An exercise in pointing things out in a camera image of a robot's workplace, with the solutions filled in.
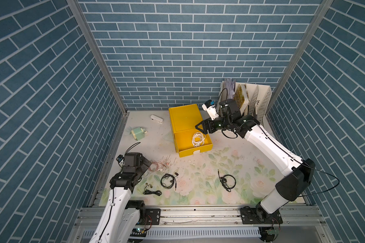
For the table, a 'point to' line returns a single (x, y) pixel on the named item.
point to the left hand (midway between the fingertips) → (146, 164)
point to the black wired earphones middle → (174, 180)
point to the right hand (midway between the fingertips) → (202, 124)
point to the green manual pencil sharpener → (138, 133)
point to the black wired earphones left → (148, 192)
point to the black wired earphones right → (223, 180)
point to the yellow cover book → (239, 96)
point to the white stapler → (156, 119)
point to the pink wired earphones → (156, 165)
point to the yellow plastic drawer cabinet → (187, 138)
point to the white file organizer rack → (258, 96)
